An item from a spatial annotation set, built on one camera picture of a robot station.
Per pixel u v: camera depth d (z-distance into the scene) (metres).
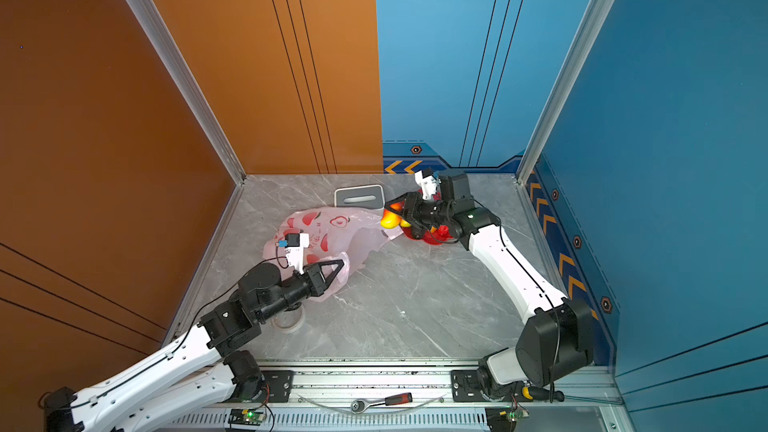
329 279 0.66
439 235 1.03
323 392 0.74
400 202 0.69
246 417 0.71
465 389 0.72
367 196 1.09
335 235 0.87
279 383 0.74
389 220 0.72
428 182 0.72
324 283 0.65
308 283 0.62
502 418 0.70
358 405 0.69
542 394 0.70
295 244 0.63
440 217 0.65
